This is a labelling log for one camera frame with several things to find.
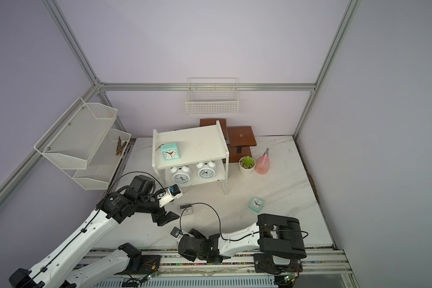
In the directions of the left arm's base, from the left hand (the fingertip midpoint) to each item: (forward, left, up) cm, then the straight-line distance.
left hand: (172, 209), depth 73 cm
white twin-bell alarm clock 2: (+16, -14, +6) cm, 22 cm away
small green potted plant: (+28, -34, -6) cm, 45 cm away
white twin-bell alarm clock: (+13, -3, +6) cm, 14 cm away
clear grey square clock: (+5, -3, -12) cm, 14 cm away
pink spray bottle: (+27, -43, -4) cm, 51 cm away
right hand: (-9, -5, -15) cm, 18 cm away
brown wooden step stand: (+42, -31, -1) cm, 52 cm away
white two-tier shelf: (+15, -10, +17) cm, 25 cm away
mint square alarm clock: (+8, -38, -14) cm, 41 cm away
